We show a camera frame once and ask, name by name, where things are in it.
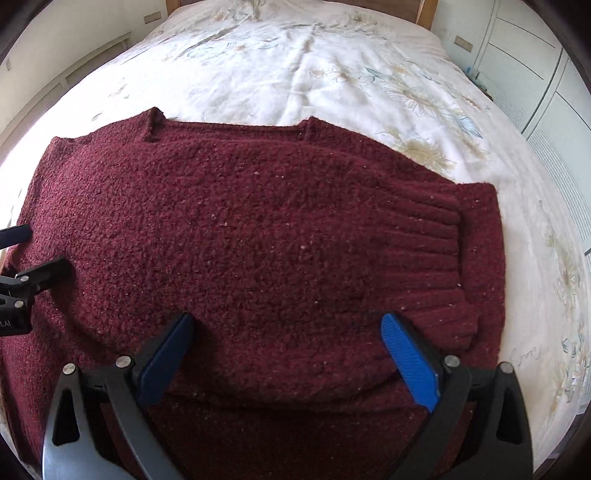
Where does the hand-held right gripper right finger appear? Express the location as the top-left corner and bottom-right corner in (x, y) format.
(379, 312), (534, 480)

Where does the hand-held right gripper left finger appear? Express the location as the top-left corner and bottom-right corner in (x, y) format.
(41, 312), (195, 480)

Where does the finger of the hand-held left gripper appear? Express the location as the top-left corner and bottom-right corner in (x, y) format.
(13, 257), (71, 294)
(0, 224), (32, 251)

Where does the dark red knitted sweater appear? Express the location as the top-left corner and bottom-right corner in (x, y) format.
(0, 107), (505, 480)

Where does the radiator cover cabinet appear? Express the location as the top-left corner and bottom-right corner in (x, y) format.
(0, 34), (132, 153)

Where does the floral white bed cover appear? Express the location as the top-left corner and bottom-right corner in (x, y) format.
(0, 0), (591, 425)

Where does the white wardrobe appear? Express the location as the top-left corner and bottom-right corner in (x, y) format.
(471, 0), (591, 259)

